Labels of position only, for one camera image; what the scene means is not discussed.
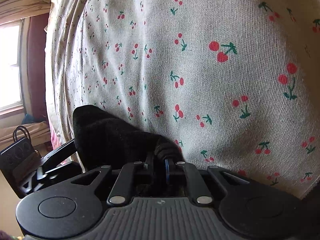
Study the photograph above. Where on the black handbag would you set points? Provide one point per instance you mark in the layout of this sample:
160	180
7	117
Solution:
18	160

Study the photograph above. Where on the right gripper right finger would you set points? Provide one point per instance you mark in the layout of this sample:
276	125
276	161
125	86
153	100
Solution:
188	177

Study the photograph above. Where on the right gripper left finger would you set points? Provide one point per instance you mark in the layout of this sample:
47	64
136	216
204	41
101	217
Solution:
131	180

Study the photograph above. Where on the cherry print bed sheet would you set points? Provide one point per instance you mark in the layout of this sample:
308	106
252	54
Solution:
234	83

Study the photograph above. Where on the black pants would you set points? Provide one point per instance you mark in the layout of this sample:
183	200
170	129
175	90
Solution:
103	139

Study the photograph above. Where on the window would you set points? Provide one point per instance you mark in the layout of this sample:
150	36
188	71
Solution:
11	88

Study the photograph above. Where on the left beige curtain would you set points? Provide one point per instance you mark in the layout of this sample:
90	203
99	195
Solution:
13	10

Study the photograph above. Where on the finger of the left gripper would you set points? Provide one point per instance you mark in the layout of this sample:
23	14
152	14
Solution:
39	179
57	156

